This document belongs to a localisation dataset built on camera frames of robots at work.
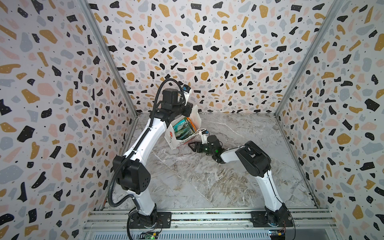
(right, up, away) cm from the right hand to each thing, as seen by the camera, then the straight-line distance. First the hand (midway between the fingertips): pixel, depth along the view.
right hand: (188, 142), depth 96 cm
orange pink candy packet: (+2, +12, -1) cm, 12 cm away
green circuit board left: (-16, -41, -26) cm, 51 cm away
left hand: (+4, +24, -18) cm, 30 cm away
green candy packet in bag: (-4, +8, 0) cm, 9 cm away
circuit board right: (+45, -42, -25) cm, 66 cm away
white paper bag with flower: (-10, +5, -10) cm, 15 cm away
